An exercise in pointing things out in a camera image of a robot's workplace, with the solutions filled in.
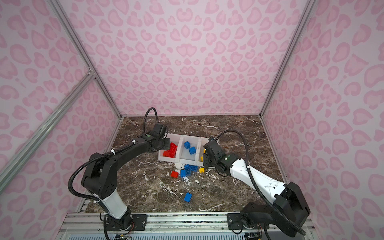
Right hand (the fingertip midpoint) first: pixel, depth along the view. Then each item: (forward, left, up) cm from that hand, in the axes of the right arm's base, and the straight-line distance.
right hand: (207, 157), depth 82 cm
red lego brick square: (-4, +19, -13) cm, 24 cm away
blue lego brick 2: (+11, +9, -11) cm, 18 cm away
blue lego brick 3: (-1, +9, -11) cm, 14 cm away
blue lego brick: (+14, +13, -9) cm, 21 cm away
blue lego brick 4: (-4, +14, -12) cm, 19 cm away
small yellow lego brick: (-2, +3, -12) cm, 13 cm away
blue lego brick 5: (-18, +10, -12) cm, 23 cm away
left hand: (+12, +24, -3) cm, 27 cm away
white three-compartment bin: (+13, +15, -12) cm, 23 cm away
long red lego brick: (+8, +22, -9) cm, 25 cm away
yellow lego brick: (+4, +3, -9) cm, 10 cm away
